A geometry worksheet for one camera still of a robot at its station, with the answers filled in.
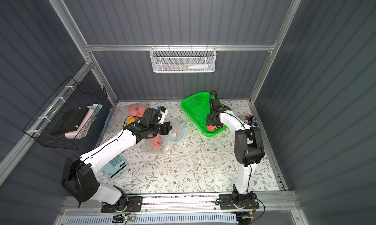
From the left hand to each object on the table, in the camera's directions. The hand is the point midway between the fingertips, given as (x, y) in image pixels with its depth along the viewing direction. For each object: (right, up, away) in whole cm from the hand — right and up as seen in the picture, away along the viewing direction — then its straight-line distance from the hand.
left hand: (174, 128), depth 81 cm
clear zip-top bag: (-9, -11, +13) cm, 19 cm away
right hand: (+24, +3, +16) cm, 29 cm away
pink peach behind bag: (-35, +13, +29) cm, 47 cm away
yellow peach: (-34, +3, +22) cm, 41 cm away
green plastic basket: (+15, +14, +35) cm, 41 cm away
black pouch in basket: (-47, +5, -13) cm, 49 cm away
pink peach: (-28, +11, +28) cm, 41 cm away
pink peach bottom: (+22, -1, +14) cm, 26 cm away
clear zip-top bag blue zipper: (-41, +9, +34) cm, 54 cm away
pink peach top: (-12, -8, +8) cm, 16 cm away
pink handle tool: (-43, -2, -16) cm, 46 cm away
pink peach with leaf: (-33, +10, +26) cm, 43 cm away
